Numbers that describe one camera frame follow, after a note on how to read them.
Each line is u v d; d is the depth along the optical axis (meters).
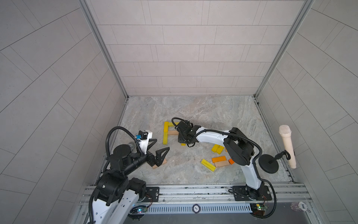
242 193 0.71
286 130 0.62
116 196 0.43
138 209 0.66
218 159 0.83
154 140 0.65
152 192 0.72
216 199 0.71
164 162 0.83
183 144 0.71
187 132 0.70
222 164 0.80
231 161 0.54
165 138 0.91
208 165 0.80
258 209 0.68
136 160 0.51
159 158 0.53
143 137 0.52
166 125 0.98
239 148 0.51
